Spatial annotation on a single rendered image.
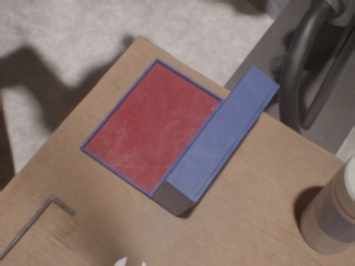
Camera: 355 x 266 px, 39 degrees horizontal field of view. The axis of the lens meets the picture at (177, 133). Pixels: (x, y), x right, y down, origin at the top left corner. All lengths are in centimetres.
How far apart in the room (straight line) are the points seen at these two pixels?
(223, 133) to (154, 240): 16
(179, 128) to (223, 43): 66
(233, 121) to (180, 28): 79
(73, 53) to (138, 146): 68
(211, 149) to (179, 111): 15
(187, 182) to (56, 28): 89
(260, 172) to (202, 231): 10
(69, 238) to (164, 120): 19
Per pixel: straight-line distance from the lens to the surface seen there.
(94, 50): 127
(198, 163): 50
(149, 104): 65
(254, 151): 64
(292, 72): 77
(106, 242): 60
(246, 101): 53
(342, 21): 104
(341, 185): 46
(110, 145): 63
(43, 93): 124
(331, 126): 120
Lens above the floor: 106
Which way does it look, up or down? 66 degrees down
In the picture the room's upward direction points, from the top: straight up
